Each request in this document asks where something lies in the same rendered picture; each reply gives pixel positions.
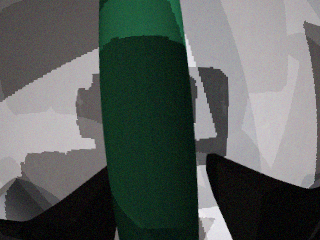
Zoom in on white cylinder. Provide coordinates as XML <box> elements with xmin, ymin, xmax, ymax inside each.
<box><xmin>0</xmin><ymin>177</ymin><xmax>44</xmax><ymax>221</ymax></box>

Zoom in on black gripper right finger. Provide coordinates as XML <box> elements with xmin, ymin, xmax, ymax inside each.
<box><xmin>207</xmin><ymin>152</ymin><xmax>320</xmax><ymax>240</ymax></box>

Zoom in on green cylindrical rod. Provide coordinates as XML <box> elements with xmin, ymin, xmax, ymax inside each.
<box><xmin>99</xmin><ymin>0</ymin><xmax>200</xmax><ymax>240</ymax></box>

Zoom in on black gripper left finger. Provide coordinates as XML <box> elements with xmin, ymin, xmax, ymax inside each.
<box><xmin>0</xmin><ymin>165</ymin><xmax>116</xmax><ymax>240</ymax></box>

